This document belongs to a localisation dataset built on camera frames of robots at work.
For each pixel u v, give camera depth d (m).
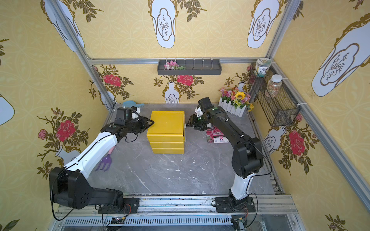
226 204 0.73
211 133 1.03
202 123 0.75
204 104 0.70
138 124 0.73
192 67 0.92
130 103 1.22
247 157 0.47
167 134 0.77
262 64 0.84
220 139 0.98
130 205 0.73
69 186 0.41
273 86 0.72
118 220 0.73
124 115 0.63
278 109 0.81
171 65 0.88
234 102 1.03
